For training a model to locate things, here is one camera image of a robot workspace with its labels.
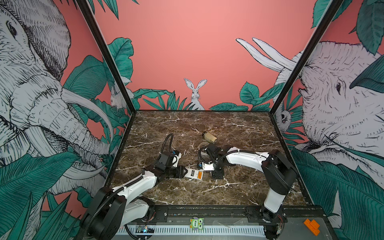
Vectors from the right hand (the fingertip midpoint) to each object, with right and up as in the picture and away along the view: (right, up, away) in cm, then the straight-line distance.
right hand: (212, 168), depth 88 cm
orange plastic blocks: (+47, -22, -18) cm, 55 cm away
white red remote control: (-10, -3, -2) cm, 11 cm away
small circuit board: (-34, -24, -18) cm, 45 cm away
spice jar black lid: (-1, +18, +14) cm, 22 cm away
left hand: (-16, +1, -3) cm, 17 cm away
